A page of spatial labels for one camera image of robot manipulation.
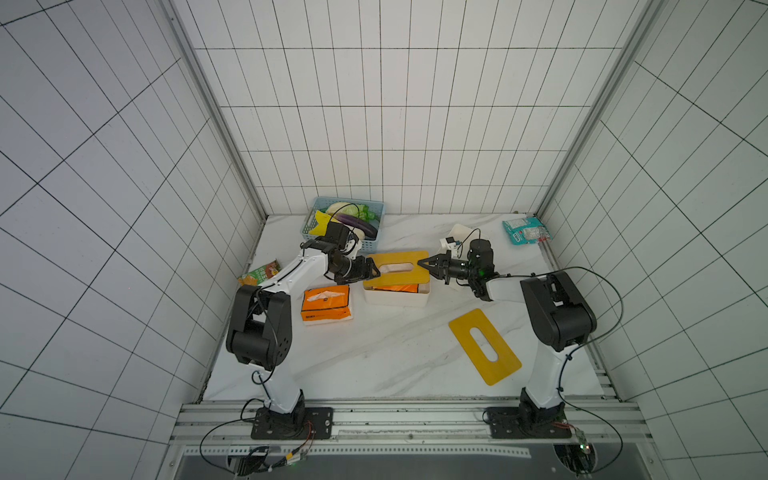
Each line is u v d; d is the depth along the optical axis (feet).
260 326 1.56
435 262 2.85
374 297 2.98
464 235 3.17
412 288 2.95
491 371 2.68
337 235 2.44
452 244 2.96
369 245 3.40
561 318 1.69
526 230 3.64
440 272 2.75
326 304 2.82
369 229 3.61
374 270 2.85
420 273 2.89
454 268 2.75
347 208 3.74
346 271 2.59
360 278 2.66
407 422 2.44
